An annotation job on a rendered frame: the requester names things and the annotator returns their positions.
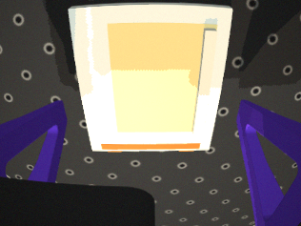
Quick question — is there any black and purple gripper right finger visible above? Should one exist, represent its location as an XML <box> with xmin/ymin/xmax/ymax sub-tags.
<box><xmin>236</xmin><ymin>100</ymin><xmax>301</xmax><ymax>226</ymax></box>

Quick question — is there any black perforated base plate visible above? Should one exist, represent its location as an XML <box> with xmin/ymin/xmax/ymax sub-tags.
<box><xmin>0</xmin><ymin>0</ymin><xmax>301</xmax><ymax>226</ymax></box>

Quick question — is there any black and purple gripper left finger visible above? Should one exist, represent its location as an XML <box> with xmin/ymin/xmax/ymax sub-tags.
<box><xmin>0</xmin><ymin>100</ymin><xmax>68</xmax><ymax>182</ymax></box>

